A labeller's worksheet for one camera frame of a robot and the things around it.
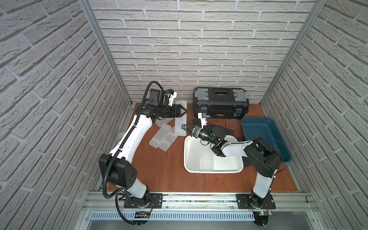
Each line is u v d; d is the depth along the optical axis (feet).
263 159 1.60
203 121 2.48
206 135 2.39
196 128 2.28
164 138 3.17
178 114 2.21
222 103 3.21
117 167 1.36
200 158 2.86
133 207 2.37
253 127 3.38
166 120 2.95
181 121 2.41
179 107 2.27
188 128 2.64
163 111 2.11
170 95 2.11
